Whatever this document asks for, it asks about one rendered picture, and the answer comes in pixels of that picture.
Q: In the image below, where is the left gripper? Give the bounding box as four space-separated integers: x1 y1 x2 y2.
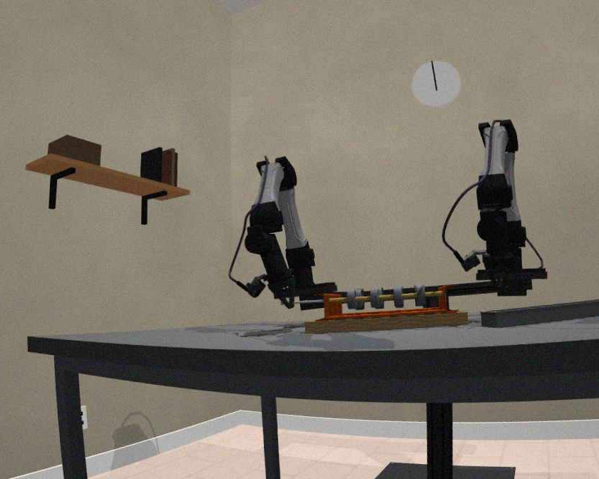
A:
464 233 515 293

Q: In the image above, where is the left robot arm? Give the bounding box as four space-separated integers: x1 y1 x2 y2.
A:
476 119 546 272

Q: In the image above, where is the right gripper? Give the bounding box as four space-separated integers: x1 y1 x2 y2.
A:
251 251 296 309

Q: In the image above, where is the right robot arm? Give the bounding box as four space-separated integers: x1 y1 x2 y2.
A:
245 156 335 290

